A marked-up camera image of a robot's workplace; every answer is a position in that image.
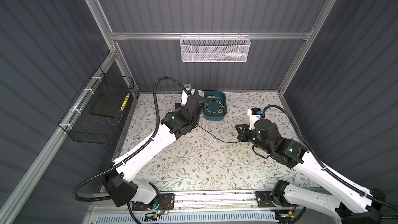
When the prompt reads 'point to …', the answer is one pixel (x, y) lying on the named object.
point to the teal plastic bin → (215, 109)
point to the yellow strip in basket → (125, 101)
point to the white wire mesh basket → (215, 48)
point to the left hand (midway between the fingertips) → (186, 100)
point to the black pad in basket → (108, 104)
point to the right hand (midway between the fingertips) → (236, 127)
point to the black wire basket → (96, 115)
